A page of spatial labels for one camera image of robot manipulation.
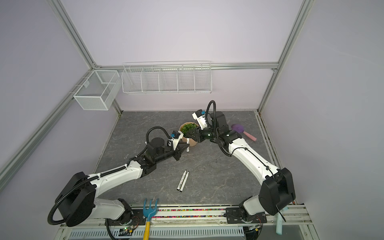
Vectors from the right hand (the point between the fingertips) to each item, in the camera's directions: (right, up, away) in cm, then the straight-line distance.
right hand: (188, 133), depth 76 cm
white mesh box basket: (-60, +27, +21) cm, 69 cm away
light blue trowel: (+44, -44, -5) cm, 62 cm away
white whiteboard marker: (0, -9, +5) cm, 10 cm away
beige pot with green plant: (-3, +3, +20) cm, 21 cm away
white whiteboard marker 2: (-3, -24, +13) cm, 27 cm away
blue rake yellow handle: (-20, -40, -1) cm, 45 cm away
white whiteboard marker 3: (-4, -30, +7) cm, 31 cm away
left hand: (0, -6, +3) cm, 7 cm away
